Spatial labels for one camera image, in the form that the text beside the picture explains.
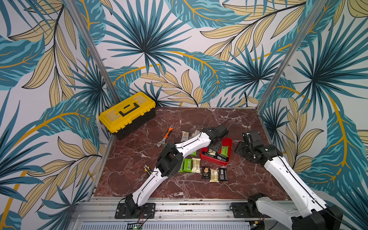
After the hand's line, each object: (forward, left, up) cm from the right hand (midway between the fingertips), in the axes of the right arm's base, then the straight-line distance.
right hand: (239, 149), depth 80 cm
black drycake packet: (-8, +18, -14) cm, 24 cm away
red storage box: (+9, +4, -7) cm, 12 cm away
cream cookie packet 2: (-10, +14, -14) cm, 22 cm away
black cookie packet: (-9, +8, -15) cm, 19 cm away
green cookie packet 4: (+5, +24, -14) cm, 28 cm away
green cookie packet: (-3, +29, -14) cm, 32 cm away
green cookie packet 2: (-6, +33, -14) cm, 36 cm away
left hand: (+8, +12, -11) cm, 18 cm away
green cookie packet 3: (+7, +4, -14) cm, 16 cm away
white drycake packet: (+19, +30, -14) cm, 38 cm away
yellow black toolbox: (+24, +66, +2) cm, 71 cm away
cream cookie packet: (-3, +24, -14) cm, 28 cm away
